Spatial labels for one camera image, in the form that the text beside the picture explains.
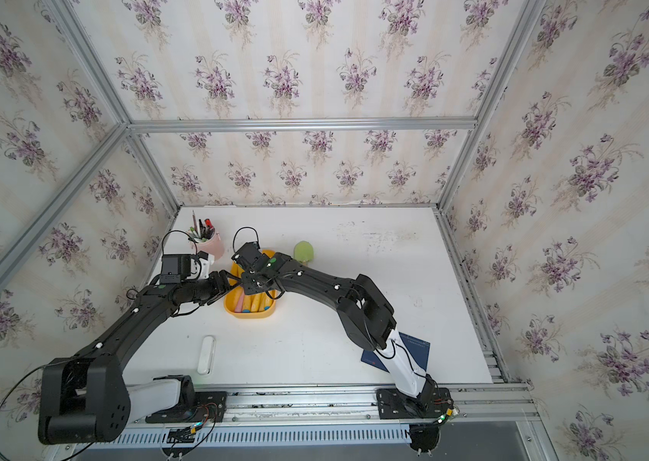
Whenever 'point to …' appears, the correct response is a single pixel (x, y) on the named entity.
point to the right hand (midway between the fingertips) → (254, 284)
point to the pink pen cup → (204, 236)
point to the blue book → (420, 349)
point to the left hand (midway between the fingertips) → (237, 284)
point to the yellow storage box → (255, 305)
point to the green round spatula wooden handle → (303, 252)
